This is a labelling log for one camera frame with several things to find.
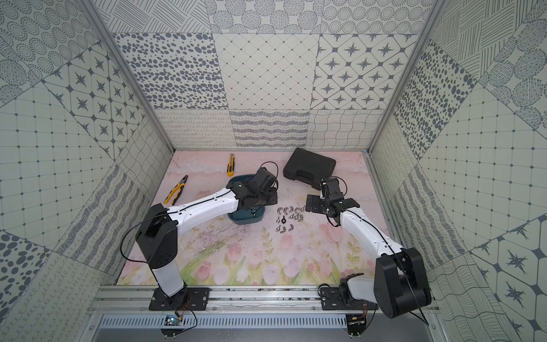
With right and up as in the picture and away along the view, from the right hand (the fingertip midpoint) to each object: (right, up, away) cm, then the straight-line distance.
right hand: (318, 206), depth 88 cm
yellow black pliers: (-68, +4, +14) cm, 70 cm away
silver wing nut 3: (-11, -4, +10) cm, 16 cm away
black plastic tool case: (-2, +16, +18) cm, 24 cm away
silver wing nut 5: (-6, -3, +10) cm, 12 cm away
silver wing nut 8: (-15, -11, +3) cm, 19 cm away
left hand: (-18, +6, -2) cm, 19 cm away
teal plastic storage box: (-32, -5, +5) cm, 33 cm away
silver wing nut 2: (-14, -4, +8) cm, 17 cm away
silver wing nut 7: (-7, -7, +6) cm, 11 cm away
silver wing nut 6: (-11, -6, +8) cm, 15 cm away
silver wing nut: (-17, -3, +8) cm, 19 cm away
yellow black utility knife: (-43, +17, +23) cm, 52 cm away
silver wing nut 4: (-8, -4, +9) cm, 13 cm away
